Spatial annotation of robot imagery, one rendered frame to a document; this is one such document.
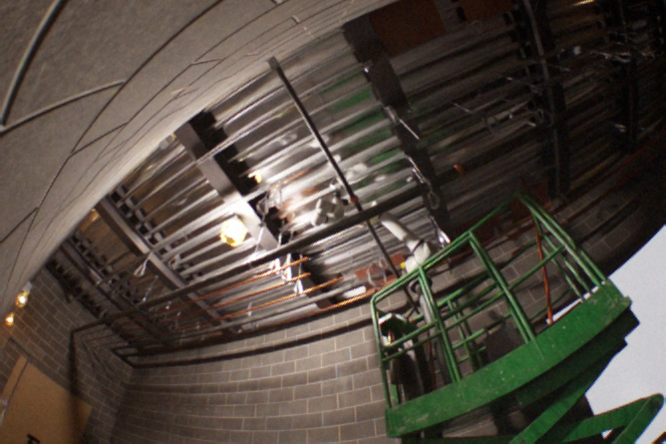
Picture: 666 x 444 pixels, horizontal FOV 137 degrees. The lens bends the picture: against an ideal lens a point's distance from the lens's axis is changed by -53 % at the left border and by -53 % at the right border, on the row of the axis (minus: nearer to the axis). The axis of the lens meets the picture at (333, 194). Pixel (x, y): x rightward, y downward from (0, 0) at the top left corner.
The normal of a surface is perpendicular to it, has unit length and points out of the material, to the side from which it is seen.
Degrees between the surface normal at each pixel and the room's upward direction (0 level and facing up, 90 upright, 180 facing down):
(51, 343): 90
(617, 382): 90
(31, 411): 90
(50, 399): 90
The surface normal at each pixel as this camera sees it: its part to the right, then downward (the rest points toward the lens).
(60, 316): 0.88, -0.42
